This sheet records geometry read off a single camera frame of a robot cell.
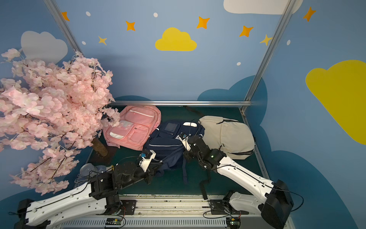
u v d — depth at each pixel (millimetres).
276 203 386
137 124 1046
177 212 735
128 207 752
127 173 499
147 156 583
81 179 835
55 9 693
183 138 673
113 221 718
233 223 730
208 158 556
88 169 815
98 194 491
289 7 692
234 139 1013
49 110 418
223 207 659
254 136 995
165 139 933
